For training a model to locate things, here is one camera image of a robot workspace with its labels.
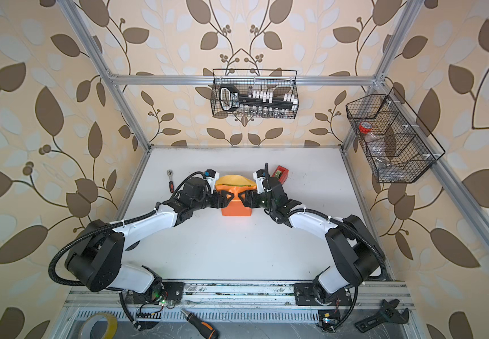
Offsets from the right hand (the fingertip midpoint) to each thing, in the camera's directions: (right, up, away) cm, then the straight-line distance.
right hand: (245, 195), depth 86 cm
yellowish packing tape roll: (-42, -41, -20) cm, 62 cm away
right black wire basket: (+55, +20, -13) cm, 60 cm away
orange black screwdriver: (-12, -40, -20) cm, 46 cm away
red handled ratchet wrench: (-40, +9, +22) cm, 47 cm away
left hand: (-7, +1, 0) cm, 7 cm away
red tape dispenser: (+17, +9, +15) cm, 25 cm away
